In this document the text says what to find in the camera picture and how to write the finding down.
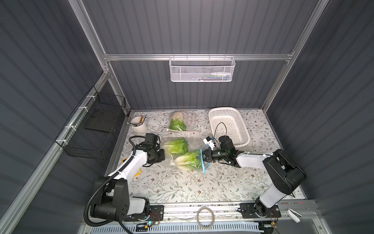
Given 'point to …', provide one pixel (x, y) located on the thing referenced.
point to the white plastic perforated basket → (228, 121)
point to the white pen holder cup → (140, 125)
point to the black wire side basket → (90, 131)
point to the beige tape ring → (208, 208)
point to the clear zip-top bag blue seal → (186, 153)
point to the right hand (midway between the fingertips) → (198, 158)
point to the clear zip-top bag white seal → (190, 118)
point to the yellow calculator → (140, 171)
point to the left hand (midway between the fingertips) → (163, 158)
